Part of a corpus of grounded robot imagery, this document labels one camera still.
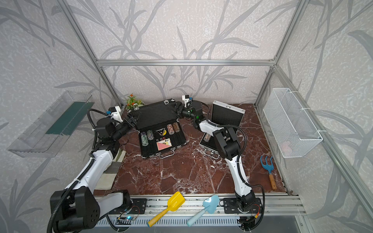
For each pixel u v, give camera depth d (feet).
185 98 2.98
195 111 2.55
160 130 3.34
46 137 2.10
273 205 2.48
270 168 2.84
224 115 3.10
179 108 2.77
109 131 1.96
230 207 2.40
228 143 1.96
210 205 2.43
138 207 2.37
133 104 3.24
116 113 2.32
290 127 2.04
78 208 1.29
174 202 2.47
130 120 2.30
